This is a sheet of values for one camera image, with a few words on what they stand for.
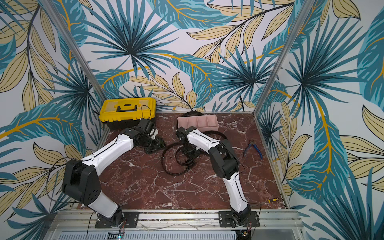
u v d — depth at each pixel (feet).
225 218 2.41
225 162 1.80
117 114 3.20
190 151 2.64
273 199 2.62
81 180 1.42
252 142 3.36
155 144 2.47
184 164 3.04
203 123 3.64
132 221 2.40
